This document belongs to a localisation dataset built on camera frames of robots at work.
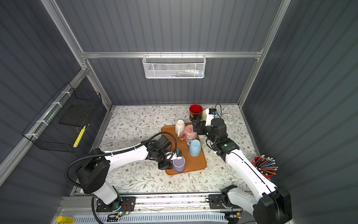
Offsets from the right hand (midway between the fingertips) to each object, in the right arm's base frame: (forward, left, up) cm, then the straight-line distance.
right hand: (198, 122), depth 77 cm
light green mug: (+19, -6, -16) cm, 26 cm away
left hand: (-15, +17, -22) cm, 31 cm away
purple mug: (-18, +11, -16) cm, 27 cm away
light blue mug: (-7, +2, -16) cm, 18 cm away
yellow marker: (-44, +64, -16) cm, 79 cm away
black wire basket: (-5, +74, +4) cm, 74 cm away
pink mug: (+1, +6, -15) cm, 16 cm away
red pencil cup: (-20, -35, -13) cm, 43 cm away
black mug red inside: (+22, 0, -16) cm, 27 cm away
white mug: (+9, +11, -17) cm, 22 cm away
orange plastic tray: (-9, +14, -6) cm, 18 cm away
